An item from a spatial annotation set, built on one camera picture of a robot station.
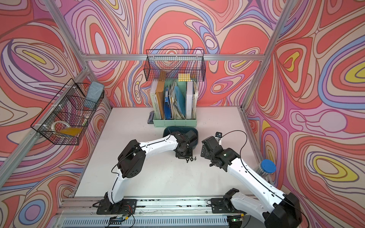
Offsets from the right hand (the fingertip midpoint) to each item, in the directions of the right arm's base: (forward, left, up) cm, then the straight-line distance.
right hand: (213, 154), depth 80 cm
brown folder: (+40, +31, +14) cm, 53 cm away
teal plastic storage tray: (+23, +27, -5) cm, 35 cm away
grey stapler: (+35, +41, -6) cm, 54 cm away
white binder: (+35, +12, +11) cm, 39 cm away
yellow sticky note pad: (+44, +14, +23) cm, 51 cm away
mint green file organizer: (+33, +22, +10) cm, 41 cm away
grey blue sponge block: (+31, +67, +24) cm, 78 cm away
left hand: (+2, +12, -9) cm, 15 cm away
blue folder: (+33, +27, +5) cm, 43 cm away
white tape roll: (+7, +78, +23) cm, 82 cm away
